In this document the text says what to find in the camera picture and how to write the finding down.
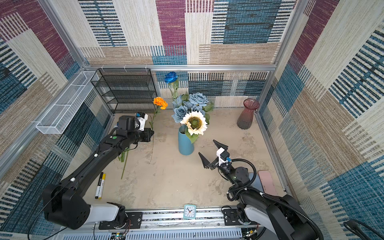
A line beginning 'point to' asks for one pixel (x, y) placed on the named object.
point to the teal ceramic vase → (186, 146)
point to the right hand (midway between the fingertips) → (206, 147)
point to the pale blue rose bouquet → (186, 103)
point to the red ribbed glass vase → (245, 120)
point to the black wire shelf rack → (126, 90)
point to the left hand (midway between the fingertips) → (153, 129)
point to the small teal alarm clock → (189, 211)
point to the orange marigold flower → (160, 102)
